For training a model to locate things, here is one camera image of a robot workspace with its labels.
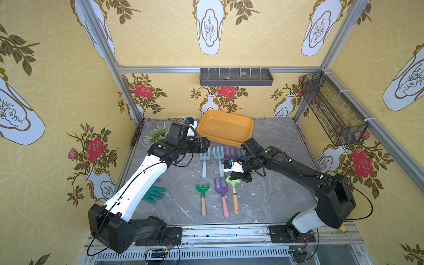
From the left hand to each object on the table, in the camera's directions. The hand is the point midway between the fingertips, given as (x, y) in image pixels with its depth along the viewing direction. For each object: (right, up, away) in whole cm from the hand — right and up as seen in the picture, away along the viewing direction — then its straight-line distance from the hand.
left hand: (204, 142), depth 76 cm
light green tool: (+14, -19, +2) cm, 24 cm away
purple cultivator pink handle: (+9, -26, +12) cm, 30 cm away
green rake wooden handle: (-2, -26, +11) cm, 28 cm away
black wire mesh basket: (+69, +8, +5) cm, 70 cm away
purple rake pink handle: (+15, -10, +26) cm, 32 cm away
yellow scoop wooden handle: (+63, -39, -2) cm, 74 cm away
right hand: (+13, -17, +3) cm, 22 cm away
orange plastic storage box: (+13, +9, +43) cm, 46 cm away
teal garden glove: (-26, -27, +9) cm, 39 cm away
